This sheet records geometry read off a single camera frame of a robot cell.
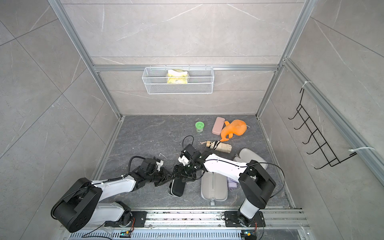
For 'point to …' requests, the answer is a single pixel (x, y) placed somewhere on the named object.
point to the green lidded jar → (199, 126)
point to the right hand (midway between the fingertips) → (177, 179)
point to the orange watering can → (238, 127)
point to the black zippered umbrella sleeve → (176, 187)
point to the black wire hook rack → (317, 136)
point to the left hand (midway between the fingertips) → (175, 174)
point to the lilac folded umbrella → (232, 184)
